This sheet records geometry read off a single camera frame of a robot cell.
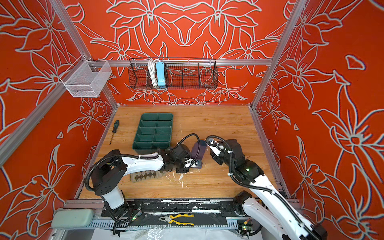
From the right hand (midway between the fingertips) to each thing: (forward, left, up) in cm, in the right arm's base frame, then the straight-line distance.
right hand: (213, 143), depth 75 cm
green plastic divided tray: (+21, +38, -19) cm, 47 cm away
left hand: (-2, +12, -17) cm, 21 cm away
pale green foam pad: (-30, +68, -15) cm, 75 cm away
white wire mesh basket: (+41, +77, +13) cm, 89 cm away
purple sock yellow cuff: (+7, +7, -20) cm, 22 cm away
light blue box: (+40, +30, +15) cm, 52 cm away
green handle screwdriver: (+29, +66, -17) cm, 74 cm away
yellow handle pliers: (-30, +23, -18) cm, 42 cm away
